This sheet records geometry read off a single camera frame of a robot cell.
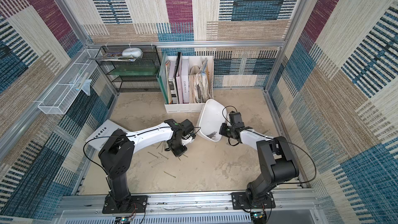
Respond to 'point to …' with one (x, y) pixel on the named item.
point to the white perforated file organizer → (189, 82)
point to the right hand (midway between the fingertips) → (220, 128)
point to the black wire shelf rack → (138, 68)
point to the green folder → (162, 78)
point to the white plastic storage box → (212, 117)
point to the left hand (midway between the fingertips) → (179, 151)
